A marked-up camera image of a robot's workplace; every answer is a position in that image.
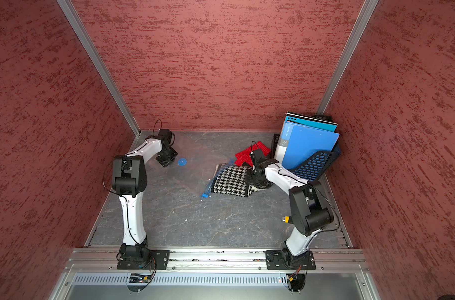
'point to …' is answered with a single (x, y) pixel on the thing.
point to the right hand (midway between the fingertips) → (249, 184)
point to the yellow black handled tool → (287, 219)
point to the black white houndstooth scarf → (231, 180)
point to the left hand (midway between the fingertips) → (173, 163)
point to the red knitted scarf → (244, 157)
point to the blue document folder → (298, 142)
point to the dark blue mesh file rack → (312, 169)
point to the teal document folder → (312, 123)
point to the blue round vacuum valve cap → (182, 162)
